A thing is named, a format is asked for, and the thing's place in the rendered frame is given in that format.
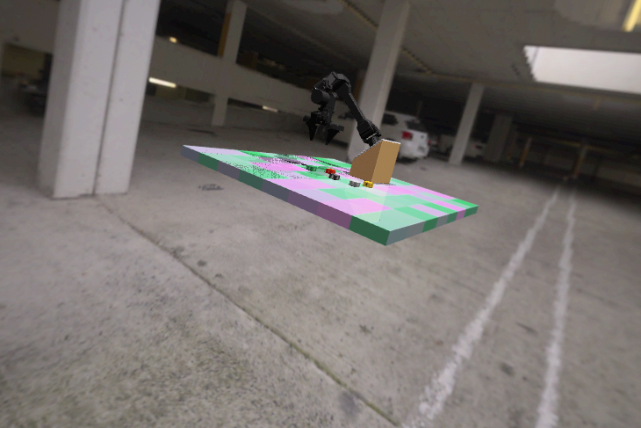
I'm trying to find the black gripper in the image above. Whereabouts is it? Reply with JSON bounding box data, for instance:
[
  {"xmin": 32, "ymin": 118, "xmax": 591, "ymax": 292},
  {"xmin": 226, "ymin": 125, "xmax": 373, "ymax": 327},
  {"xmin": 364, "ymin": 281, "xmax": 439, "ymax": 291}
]
[{"xmin": 303, "ymin": 105, "xmax": 344, "ymax": 145}]

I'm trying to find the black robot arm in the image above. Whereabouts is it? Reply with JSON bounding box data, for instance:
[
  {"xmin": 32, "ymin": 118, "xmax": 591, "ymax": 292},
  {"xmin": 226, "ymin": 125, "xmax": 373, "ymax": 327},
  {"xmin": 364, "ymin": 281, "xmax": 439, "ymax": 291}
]
[{"xmin": 311, "ymin": 72, "xmax": 382, "ymax": 147}]

